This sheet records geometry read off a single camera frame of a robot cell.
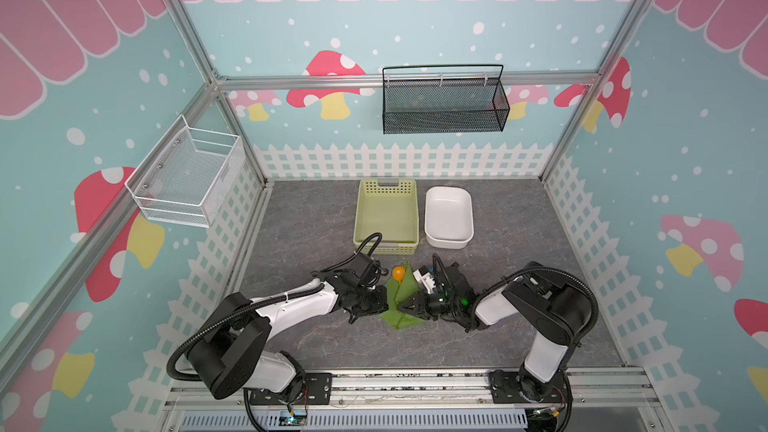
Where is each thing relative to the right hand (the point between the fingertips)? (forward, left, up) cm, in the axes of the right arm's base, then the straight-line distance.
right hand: (397, 308), depth 84 cm
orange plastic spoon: (+12, -1, -2) cm, 12 cm away
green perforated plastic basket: (+37, +3, +1) cm, 37 cm away
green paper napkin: (+6, 0, -2) cm, 6 cm away
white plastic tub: (+35, -19, -3) cm, 40 cm away
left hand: (-1, +3, 0) cm, 3 cm away
